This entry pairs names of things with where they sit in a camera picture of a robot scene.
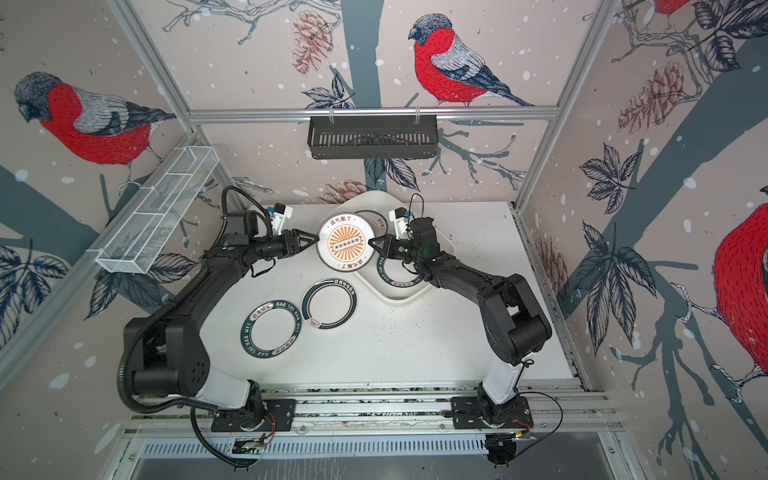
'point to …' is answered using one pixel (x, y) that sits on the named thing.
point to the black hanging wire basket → (372, 136)
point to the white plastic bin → (381, 201)
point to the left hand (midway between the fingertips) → (313, 240)
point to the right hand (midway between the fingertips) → (369, 245)
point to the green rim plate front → (394, 272)
